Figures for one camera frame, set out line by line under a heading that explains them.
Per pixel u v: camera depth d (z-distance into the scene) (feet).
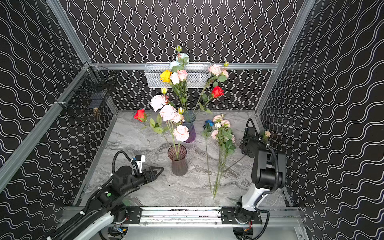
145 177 2.22
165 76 2.56
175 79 2.50
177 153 2.57
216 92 2.35
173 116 2.13
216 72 2.62
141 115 2.29
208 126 3.50
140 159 2.40
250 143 2.33
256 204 1.89
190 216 2.49
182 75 2.55
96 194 1.93
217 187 2.74
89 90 3.19
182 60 2.63
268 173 1.57
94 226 1.88
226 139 3.28
